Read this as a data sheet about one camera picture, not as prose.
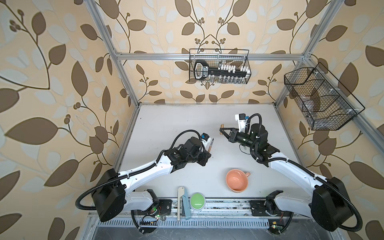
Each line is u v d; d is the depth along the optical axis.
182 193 0.77
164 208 0.74
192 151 0.61
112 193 0.40
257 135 0.59
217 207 0.75
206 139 0.70
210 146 0.77
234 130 0.70
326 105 0.72
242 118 0.69
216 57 0.89
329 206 0.40
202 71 0.84
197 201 0.75
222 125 0.76
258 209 0.73
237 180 0.83
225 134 0.74
